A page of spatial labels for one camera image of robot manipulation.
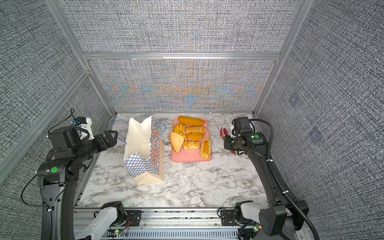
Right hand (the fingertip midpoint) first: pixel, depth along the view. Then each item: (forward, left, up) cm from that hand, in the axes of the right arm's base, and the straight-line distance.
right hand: (228, 142), depth 78 cm
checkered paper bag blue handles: (+6, +51, -18) cm, 54 cm away
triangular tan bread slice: (+13, +29, -16) cm, 36 cm away
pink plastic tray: (+3, +21, -19) cm, 29 cm away
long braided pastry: (+5, +11, -16) cm, 20 cm away
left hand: (-6, +55, +15) cm, 57 cm away
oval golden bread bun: (+16, +17, -15) cm, 28 cm away
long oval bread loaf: (+30, +21, -16) cm, 40 cm away
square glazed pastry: (+8, +20, -15) cm, 26 cm away
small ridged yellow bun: (+24, +28, -16) cm, 40 cm away
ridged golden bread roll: (+22, +17, -15) cm, 32 cm away
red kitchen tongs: (+8, 0, -3) cm, 9 cm away
